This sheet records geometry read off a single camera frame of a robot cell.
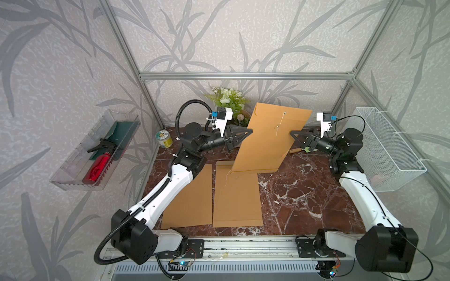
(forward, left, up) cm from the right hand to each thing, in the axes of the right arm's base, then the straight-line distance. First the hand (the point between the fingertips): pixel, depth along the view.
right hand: (292, 131), depth 68 cm
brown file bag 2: (-3, +10, -8) cm, 13 cm away
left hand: (-7, +17, +7) cm, 20 cm away
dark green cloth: (-1, +71, -3) cm, 71 cm away
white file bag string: (0, +28, -36) cm, 46 cm away
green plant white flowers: (+31, +24, -7) cm, 39 cm away
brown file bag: (-13, +23, -38) cm, 46 cm away
